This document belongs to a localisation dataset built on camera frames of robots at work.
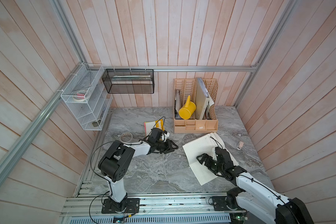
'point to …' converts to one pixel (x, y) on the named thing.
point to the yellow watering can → (186, 112)
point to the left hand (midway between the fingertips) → (176, 150)
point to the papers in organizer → (209, 102)
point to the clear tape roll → (126, 137)
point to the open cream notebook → (205, 145)
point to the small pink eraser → (240, 145)
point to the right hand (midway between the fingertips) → (200, 159)
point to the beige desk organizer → (182, 88)
